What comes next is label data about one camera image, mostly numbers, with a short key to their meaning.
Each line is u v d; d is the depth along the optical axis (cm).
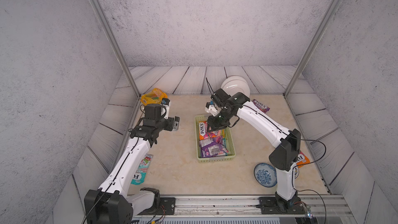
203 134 94
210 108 76
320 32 87
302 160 85
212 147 86
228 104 58
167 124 71
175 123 72
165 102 70
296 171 79
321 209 72
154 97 115
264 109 111
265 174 82
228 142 94
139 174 81
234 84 104
